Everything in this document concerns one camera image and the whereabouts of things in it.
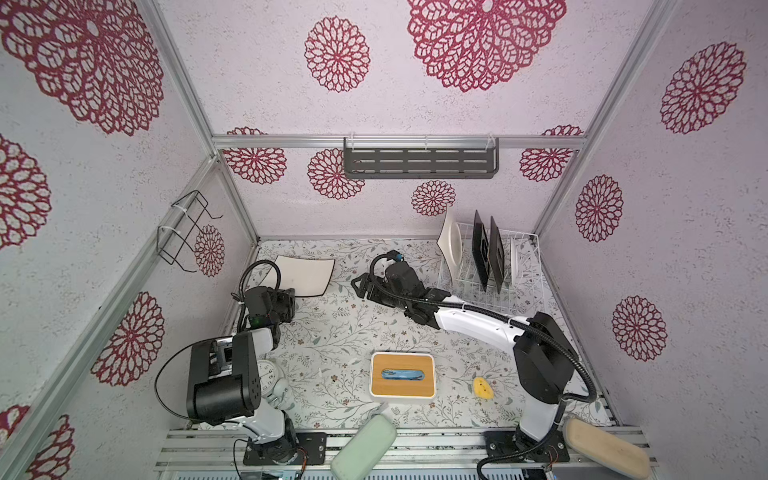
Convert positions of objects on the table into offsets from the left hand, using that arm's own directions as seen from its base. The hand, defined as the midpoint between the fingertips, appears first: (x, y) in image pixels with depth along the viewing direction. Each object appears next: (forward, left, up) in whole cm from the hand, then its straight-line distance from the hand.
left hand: (295, 290), depth 94 cm
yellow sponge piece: (-29, -55, -7) cm, 62 cm away
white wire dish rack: (+2, -77, -10) cm, 77 cm away
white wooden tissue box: (-25, -33, -6) cm, 42 cm away
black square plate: (+6, -63, +8) cm, 64 cm away
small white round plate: (+9, -71, +4) cm, 71 cm away
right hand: (-5, -21, +11) cm, 24 cm away
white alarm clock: (-28, +2, -4) cm, 28 cm away
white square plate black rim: (+12, -50, +8) cm, 52 cm away
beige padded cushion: (-43, -81, -6) cm, 92 cm away
